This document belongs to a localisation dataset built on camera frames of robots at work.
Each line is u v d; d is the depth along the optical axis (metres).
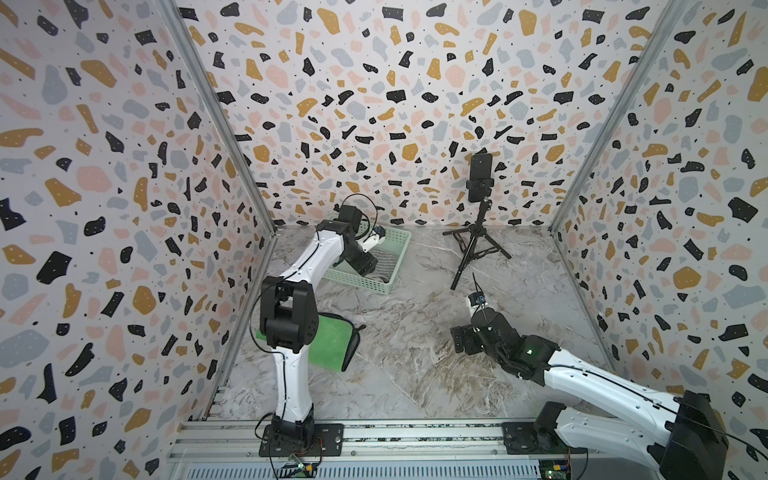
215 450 0.73
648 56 0.78
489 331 0.59
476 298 0.71
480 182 0.88
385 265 1.09
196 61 0.76
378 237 0.88
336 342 0.89
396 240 1.14
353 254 0.85
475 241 1.01
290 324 0.55
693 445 0.39
